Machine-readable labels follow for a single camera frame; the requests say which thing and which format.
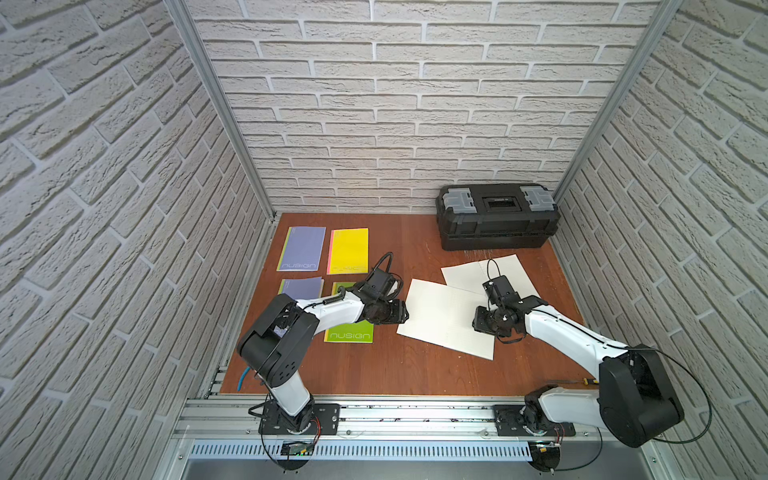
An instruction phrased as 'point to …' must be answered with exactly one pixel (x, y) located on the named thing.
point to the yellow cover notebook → (348, 251)
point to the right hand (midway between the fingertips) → (482, 324)
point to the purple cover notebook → (303, 249)
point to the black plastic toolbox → (495, 216)
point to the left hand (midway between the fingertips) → (407, 314)
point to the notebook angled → (354, 332)
